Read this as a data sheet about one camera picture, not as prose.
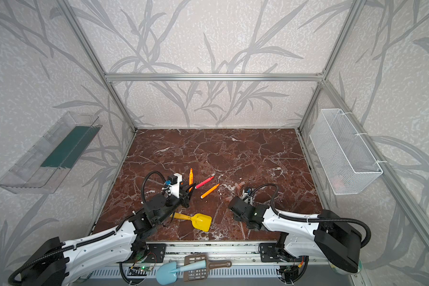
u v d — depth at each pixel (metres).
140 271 0.72
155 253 0.72
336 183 0.73
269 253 0.74
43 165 0.64
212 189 0.93
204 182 0.95
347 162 0.61
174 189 0.66
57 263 0.42
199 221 0.81
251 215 0.63
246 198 0.75
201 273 0.70
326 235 0.42
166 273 0.68
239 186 0.94
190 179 0.74
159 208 0.58
